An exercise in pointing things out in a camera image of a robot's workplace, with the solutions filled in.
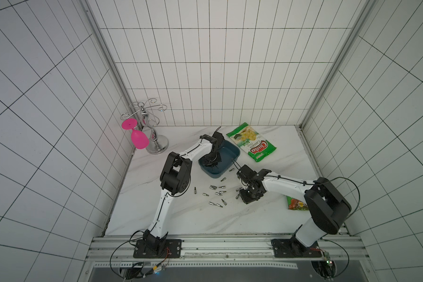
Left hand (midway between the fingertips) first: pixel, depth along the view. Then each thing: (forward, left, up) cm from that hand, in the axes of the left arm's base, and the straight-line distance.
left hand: (212, 166), depth 99 cm
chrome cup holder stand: (+15, +35, +21) cm, 43 cm away
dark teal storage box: (+11, -10, -2) cm, 15 cm away
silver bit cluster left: (-13, 0, 0) cm, 13 cm away
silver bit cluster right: (-12, -6, 0) cm, 14 cm away
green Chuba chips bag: (+19, -25, 0) cm, 31 cm away
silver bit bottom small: (-21, -6, -1) cm, 22 cm away
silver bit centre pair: (-15, -4, -1) cm, 16 cm away
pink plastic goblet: (+8, +40, +15) cm, 43 cm away
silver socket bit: (-15, +9, -1) cm, 17 cm away
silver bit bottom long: (-21, -1, -1) cm, 21 cm away
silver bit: (-8, -6, -1) cm, 10 cm away
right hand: (-19, -15, -2) cm, 24 cm away
